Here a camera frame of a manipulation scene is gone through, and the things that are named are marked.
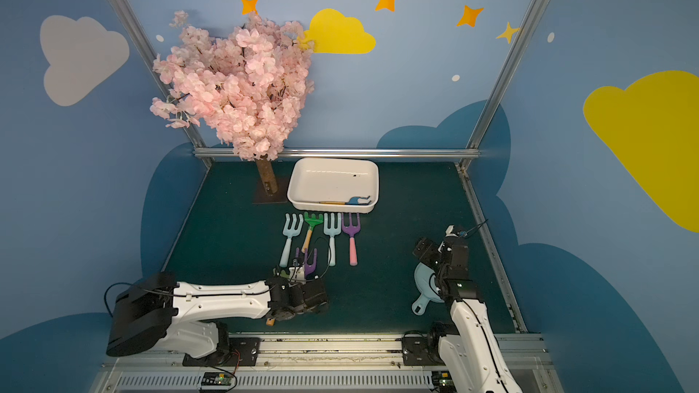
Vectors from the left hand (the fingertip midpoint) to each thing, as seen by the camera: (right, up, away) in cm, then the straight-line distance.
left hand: (310, 294), depth 83 cm
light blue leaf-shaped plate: (+37, +2, +5) cm, 38 cm away
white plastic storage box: (+5, +34, +29) cm, 45 cm away
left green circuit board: (-23, -18, -11) cm, 32 cm away
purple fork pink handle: (+13, +17, +16) cm, 27 cm away
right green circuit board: (+38, -20, -10) cm, 44 cm away
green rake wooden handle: (-3, +20, +19) cm, 27 cm away
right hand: (+38, +16, +2) cm, 42 cm away
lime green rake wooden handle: (-11, -7, -5) cm, 13 cm away
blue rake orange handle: (+14, +28, +25) cm, 40 cm away
